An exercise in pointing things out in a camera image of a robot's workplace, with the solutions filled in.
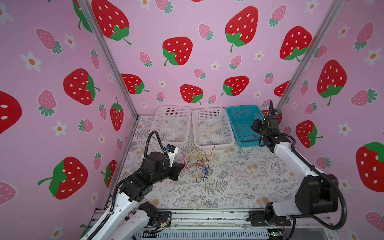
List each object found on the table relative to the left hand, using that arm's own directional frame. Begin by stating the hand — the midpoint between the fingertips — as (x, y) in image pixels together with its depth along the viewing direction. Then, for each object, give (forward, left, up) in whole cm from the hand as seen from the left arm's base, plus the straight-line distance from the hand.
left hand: (184, 164), depth 70 cm
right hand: (+27, -41, +2) cm, 49 cm away
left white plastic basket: (+44, +15, -21) cm, 51 cm away
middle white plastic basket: (+42, -17, -21) cm, 50 cm away
